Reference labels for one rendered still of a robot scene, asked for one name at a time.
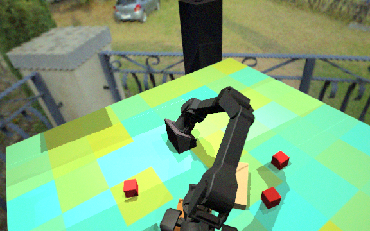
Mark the beige rectangular block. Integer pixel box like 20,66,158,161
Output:
233,162,248,210

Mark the red cube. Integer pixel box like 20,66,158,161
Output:
271,151,290,170
261,187,282,209
123,179,139,198

